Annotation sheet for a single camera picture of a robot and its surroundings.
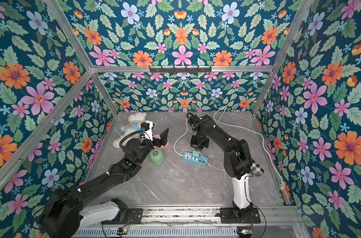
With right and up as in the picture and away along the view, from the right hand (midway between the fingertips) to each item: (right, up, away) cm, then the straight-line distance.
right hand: (199, 147), depth 89 cm
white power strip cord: (0, -2, -7) cm, 7 cm away
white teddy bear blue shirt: (-45, +18, +16) cm, 51 cm away
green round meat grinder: (-25, -5, -4) cm, 26 cm away
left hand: (-20, +13, -15) cm, 28 cm away
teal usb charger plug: (-2, -4, 0) cm, 5 cm away
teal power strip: (-7, -7, +4) cm, 10 cm away
